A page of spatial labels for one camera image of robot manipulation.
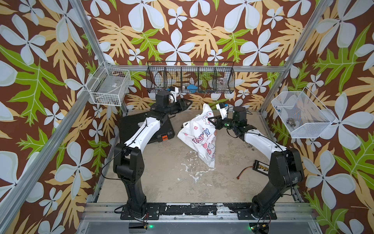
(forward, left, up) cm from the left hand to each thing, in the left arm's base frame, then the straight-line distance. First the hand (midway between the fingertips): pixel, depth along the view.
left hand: (190, 100), depth 81 cm
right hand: (-5, -11, -10) cm, 16 cm away
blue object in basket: (+18, -2, -5) cm, 18 cm away
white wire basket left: (+11, +50, +2) cm, 51 cm away
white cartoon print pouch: (-11, -6, -18) cm, 21 cm away
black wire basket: (+26, -1, -2) cm, 27 cm away
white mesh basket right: (-7, -64, -4) cm, 64 cm away
